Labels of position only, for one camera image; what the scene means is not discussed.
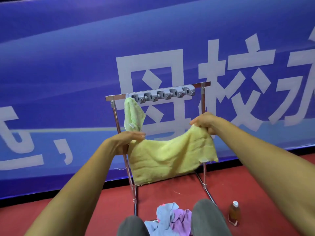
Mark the person's right hand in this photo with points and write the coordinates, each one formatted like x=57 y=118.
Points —
x=209 y=122

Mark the person's left hand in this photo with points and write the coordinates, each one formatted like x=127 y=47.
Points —
x=120 y=142

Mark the light green towel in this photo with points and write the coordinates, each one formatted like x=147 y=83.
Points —
x=133 y=113

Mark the chrome metal rack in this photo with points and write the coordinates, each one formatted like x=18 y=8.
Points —
x=115 y=97

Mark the yellow towel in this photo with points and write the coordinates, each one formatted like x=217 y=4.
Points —
x=167 y=157

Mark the light blue towel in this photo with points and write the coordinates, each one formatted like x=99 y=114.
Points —
x=165 y=213

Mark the purple towel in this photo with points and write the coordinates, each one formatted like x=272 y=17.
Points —
x=182 y=221

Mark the person's left forearm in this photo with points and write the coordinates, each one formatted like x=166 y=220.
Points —
x=73 y=191

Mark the person's right forearm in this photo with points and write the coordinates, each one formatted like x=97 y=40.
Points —
x=265 y=164

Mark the bottle of amber liquid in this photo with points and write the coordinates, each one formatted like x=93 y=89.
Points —
x=234 y=213

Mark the grey trousers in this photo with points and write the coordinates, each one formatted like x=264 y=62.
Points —
x=206 y=218

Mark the blue printed banner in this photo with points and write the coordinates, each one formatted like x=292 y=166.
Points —
x=49 y=71

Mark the grey plastic hook rail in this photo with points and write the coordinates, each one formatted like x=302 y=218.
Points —
x=147 y=93

